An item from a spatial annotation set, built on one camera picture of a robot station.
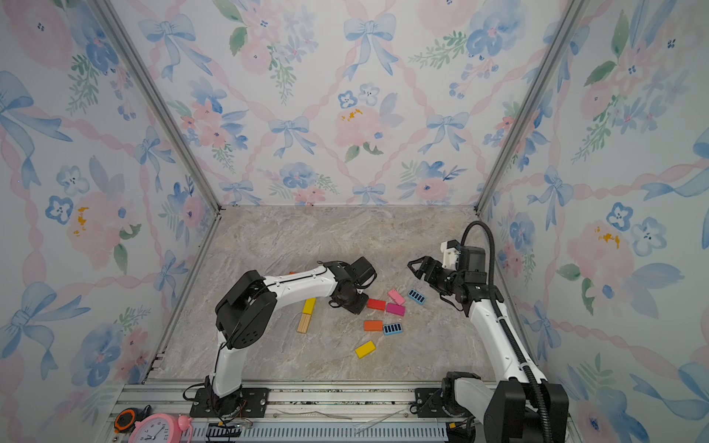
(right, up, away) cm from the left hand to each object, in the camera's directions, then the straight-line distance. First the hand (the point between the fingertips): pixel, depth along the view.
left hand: (361, 305), depth 91 cm
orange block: (-25, +10, +9) cm, 28 cm away
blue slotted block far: (+19, +3, +2) cm, 19 cm away
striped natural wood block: (-18, -5, -3) cm, 19 cm away
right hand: (+17, +13, -9) cm, 24 cm away
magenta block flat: (+12, -1, +1) cm, 12 cm away
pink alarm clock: (-50, -25, -22) cm, 60 cm away
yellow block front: (+1, -11, -8) cm, 14 cm away
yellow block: (-17, 0, -1) cm, 17 cm away
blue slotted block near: (+10, -6, -5) cm, 13 cm away
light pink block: (+12, +3, +2) cm, 12 cm away
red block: (+6, 0, +1) cm, 6 cm away
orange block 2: (+4, -6, -2) cm, 7 cm away
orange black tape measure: (-59, -23, -22) cm, 67 cm away
